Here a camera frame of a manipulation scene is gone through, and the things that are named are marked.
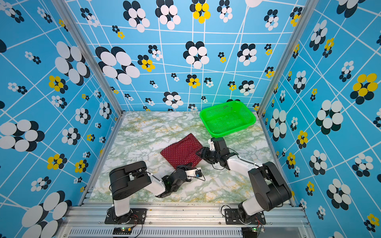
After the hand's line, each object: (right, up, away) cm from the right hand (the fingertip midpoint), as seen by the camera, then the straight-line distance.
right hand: (200, 153), depth 89 cm
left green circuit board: (-39, -35, -16) cm, 55 cm away
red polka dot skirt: (-11, 0, +8) cm, 13 cm away
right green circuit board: (+24, -34, -19) cm, 45 cm away
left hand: (-5, -5, 0) cm, 7 cm away
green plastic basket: (+22, +23, +27) cm, 42 cm away
